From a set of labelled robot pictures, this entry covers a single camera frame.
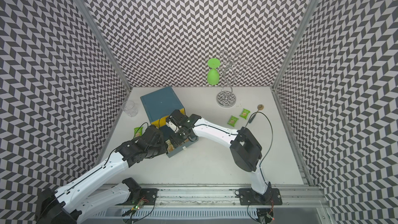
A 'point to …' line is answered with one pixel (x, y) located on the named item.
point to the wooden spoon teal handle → (260, 107)
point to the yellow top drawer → (163, 121)
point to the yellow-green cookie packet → (170, 146)
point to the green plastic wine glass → (213, 75)
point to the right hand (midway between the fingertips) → (178, 140)
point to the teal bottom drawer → (168, 132)
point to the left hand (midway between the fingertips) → (166, 148)
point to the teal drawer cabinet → (159, 104)
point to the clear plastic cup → (129, 108)
